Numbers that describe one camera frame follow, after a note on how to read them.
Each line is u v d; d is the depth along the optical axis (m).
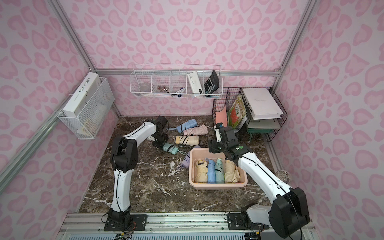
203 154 0.92
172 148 0.97
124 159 0.59
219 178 0.83
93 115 0.88
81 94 0.70
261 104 0.95
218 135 0.73
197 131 1.05
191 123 1.10
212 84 0.91
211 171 0.85
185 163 0.92
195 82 0.92
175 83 1.00
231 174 0.83
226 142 0.61
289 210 0.39
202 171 0.85
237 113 1.03
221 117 1.16
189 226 0.72
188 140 0.97
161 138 0.88
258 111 0.90
